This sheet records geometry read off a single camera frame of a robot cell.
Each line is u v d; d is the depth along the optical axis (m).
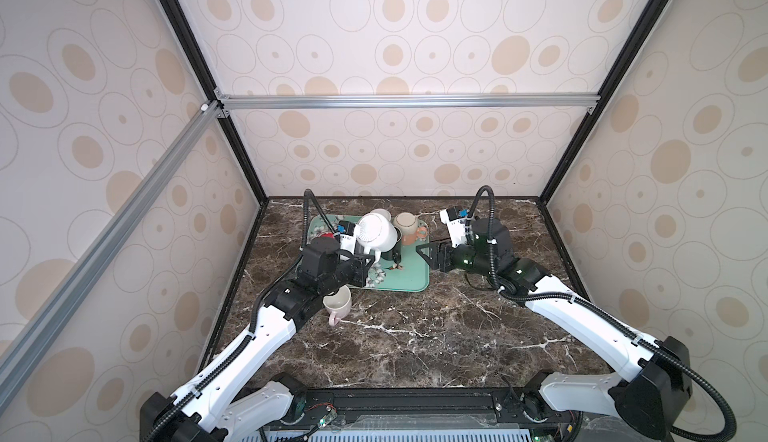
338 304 0.88
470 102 1.71
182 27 0.75
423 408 0.75
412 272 0.97
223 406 0.39
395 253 0.80
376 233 0.72
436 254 0.66
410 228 1.00
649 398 0.38
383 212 1.05
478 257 0.62
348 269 0.59
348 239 0.65
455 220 0.66
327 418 0.71
